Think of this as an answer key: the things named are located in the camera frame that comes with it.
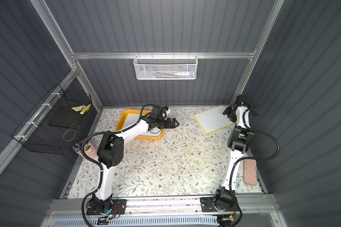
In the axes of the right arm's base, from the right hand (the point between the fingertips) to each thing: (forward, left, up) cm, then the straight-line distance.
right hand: (230, 115), depth 106 cm
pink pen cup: (-32, +93, +3) cm, 98 cm away
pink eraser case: (-42, -3, -4) cm, 42 cm away
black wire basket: (-30, +106, +24) cm, 113 cm away
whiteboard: (-1, +75, -3) cm, 75 cm away
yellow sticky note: (-15, +98, +22) cm, 102 cm away
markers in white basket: (+10, +52, +29) cm, 60 cm away
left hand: (-15, +40, +6) cm, 43 cm away
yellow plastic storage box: (-1, +85, -4) cm, 85 cm away
